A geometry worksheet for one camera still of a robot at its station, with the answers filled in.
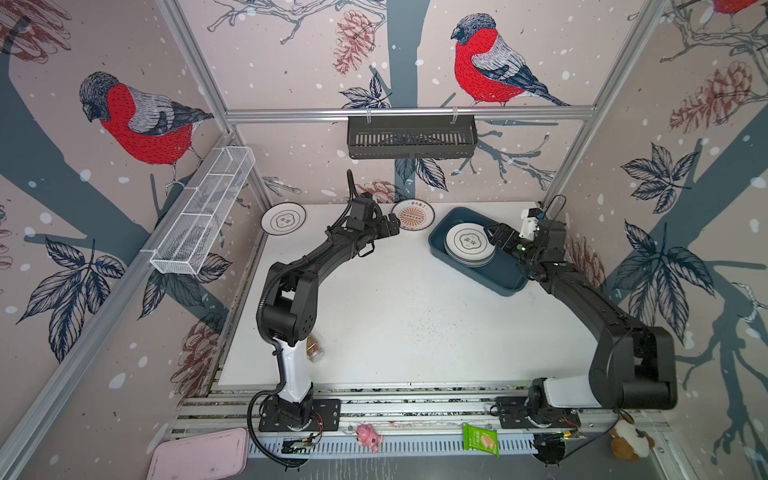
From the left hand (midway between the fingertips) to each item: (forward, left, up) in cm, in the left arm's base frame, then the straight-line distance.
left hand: (389, 221), depth 94 cm
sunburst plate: (+19, -10, -16) cm, 27 cm away
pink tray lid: (-59, +39, -15) cm, 72 cm away
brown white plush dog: (-57, -56, -14) cm, 81 cm away
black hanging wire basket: (+29, -8, +12) cm, 33 cm away
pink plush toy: (-56, +6, -14) cm, 58 cm away
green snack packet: (-56, -22, -16) cm, 62 cm away
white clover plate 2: (+18, +43, -17) cm, 50 cm away
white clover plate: (0, -28, -13) cm, 31 cm away
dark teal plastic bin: (-15, -36, -10) cm, 40 cm away
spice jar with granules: (-36, +21, -13) cm, 44 cm away
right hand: (-8, -31, +3) cm, 32 cm away
